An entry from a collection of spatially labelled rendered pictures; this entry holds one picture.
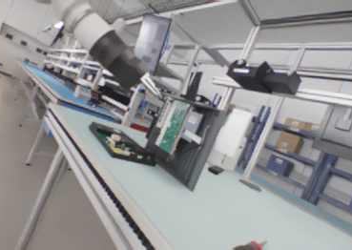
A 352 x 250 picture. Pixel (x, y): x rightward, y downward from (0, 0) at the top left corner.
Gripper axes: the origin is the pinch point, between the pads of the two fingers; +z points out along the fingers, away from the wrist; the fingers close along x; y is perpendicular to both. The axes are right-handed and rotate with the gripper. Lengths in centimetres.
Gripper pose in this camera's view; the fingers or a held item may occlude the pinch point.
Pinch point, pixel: (159, 95)
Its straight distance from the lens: 51.0
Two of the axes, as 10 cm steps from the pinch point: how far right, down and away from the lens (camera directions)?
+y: -2.7, 5.5, -7.9
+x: 7.0, -4.6, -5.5
